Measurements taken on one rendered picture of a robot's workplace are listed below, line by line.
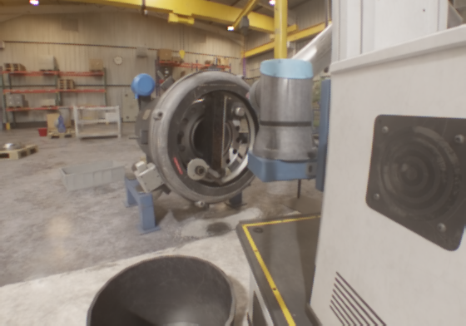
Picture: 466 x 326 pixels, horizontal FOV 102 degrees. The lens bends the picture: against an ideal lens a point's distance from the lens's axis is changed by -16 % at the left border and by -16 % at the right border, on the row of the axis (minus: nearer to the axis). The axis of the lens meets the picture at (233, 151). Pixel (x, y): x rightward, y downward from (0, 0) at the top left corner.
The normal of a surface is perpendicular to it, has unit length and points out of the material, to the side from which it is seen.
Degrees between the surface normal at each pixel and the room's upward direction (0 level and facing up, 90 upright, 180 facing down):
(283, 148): 70
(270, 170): 90
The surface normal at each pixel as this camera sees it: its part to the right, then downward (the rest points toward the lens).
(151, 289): 0.47, 0.11
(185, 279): -0.14, 0.13
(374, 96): -0.98, 0.04
